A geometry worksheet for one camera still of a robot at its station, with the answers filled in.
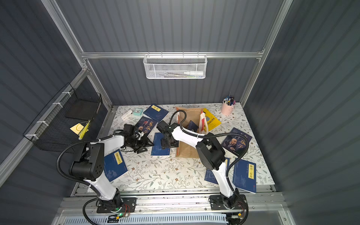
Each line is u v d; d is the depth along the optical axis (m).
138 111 1.15
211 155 0.54
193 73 0.88
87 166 0.48
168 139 0.79
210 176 0.82
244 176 0.82
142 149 0.87
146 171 0.85
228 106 1.07
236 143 0.96
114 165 0.87
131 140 0.82
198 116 0.90
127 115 1.12
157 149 0.94
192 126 0.99
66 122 0.75
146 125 1.06
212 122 1.08
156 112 1.16
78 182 0.48
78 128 0.74
